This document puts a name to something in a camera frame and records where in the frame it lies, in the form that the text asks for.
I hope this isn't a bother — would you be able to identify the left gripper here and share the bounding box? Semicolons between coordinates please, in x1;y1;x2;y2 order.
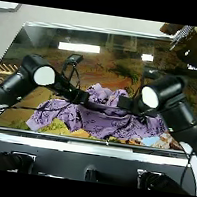
71;88;92;107

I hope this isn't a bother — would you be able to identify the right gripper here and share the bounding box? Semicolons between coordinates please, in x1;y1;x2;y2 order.
115;94;137;115

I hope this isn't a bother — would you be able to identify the brown garment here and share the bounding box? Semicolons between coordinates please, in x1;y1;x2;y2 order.
158;21;185;38

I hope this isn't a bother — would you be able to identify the checked shirt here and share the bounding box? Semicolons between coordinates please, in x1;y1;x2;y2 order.
168;23;197;54

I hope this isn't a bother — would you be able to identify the silver frame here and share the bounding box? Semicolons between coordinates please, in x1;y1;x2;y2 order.
0;127;197;197

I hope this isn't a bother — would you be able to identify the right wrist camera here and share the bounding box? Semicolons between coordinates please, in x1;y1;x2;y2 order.
142;67;161;80

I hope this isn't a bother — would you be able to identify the purple patterned garment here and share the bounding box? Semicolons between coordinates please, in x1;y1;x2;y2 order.
24;74;174;150

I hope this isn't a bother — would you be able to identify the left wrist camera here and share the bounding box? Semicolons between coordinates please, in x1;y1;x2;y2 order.
60;51;86;82

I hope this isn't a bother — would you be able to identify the black cable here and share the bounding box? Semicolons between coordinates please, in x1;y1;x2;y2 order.
177;149;196;191

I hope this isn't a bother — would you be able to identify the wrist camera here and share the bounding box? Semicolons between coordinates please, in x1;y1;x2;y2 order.
60;51;86;82
142;67;161;80

